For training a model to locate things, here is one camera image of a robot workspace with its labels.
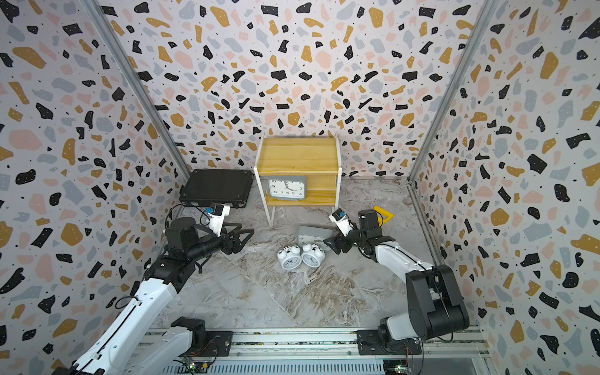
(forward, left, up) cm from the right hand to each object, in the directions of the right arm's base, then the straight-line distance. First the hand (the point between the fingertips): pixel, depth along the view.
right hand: (333, 233), depth 89 cm
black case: (+31, +58, -7) cm, 66 cm away
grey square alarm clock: (+13, +18, +12) cm, 25 cm away
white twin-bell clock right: (-8, +8, -2) cm, 12 cm away
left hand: (-8, +28, +14) cm, 33 cm away
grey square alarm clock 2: (+1, +8, -2) cm, 8 cm away
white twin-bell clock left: (-9, +16, -2) cm, 19 cm away
